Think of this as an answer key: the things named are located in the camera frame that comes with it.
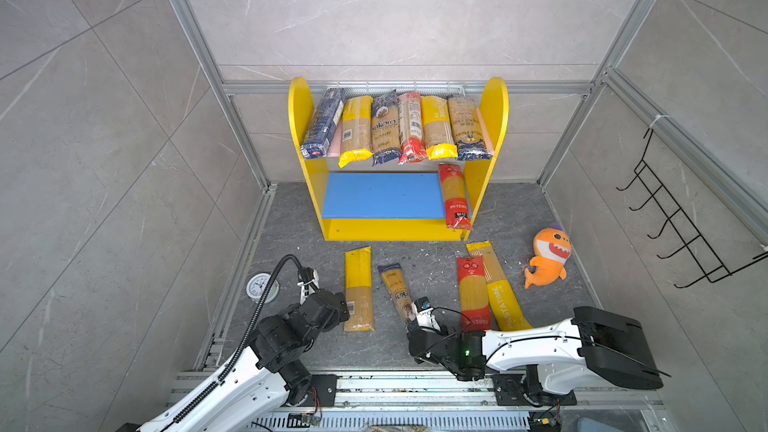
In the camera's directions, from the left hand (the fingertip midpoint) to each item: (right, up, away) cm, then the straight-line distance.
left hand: (331, 295), depth 77 cm
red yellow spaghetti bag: (+41, -4, +11) cm, 42 cm away
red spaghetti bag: (+36, +27, +17) cm, 48 cm away
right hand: (+21, -12, +4) cm, 25 cm away
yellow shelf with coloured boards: (+17, +25, +19) cm, 36 cm away
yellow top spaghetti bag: (+6, -2, +13) cm, 15 cm away
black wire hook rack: (+81, +12, -17) cm, 84 cm away
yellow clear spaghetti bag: (+49, -6, +8) cm, 50 cm away
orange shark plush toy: (+66, +10, +15) cm, 69 cm away
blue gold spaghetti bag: (+16, +2, +14) cm, 21 cm away
